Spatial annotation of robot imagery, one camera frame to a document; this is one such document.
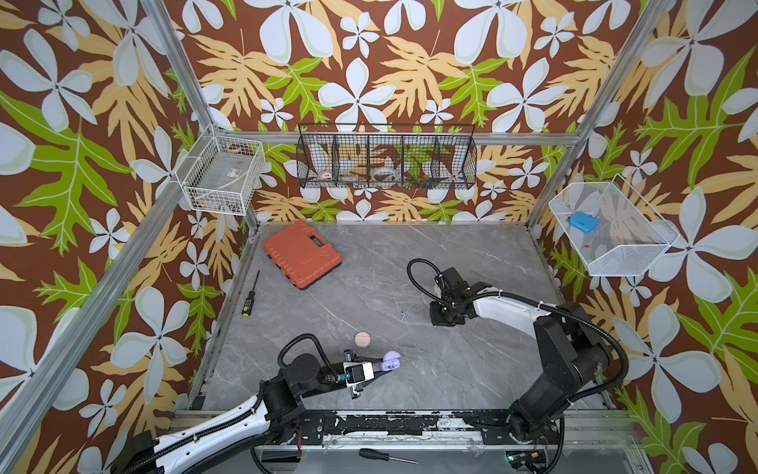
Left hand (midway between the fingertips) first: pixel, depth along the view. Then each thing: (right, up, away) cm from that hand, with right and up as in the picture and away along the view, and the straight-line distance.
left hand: (388, 357), depth 68 cm
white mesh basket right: (+63, +31, +15) cm, 72 cm away
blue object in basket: (+58, +34, +17) cm, 69 cm away
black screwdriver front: (-1, -25, +3) cm, 25 cm away
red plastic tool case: (-30, +24, +37) cm, 54 cm away
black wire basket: (-1, +57, +29) cm, 64 cm away
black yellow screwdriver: (-45, +7, +28) cm, 54 cm away
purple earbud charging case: (+1, 0, -3) cm, 3 cm away
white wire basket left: (-49, +48, +19) cm, 71 cm away
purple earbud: (+6, +4, +26) cm, 27 cm away
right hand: (+14, +3, +25) cm, 29 cm away
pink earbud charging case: (-7, -2, +21) cm, 22 cm away
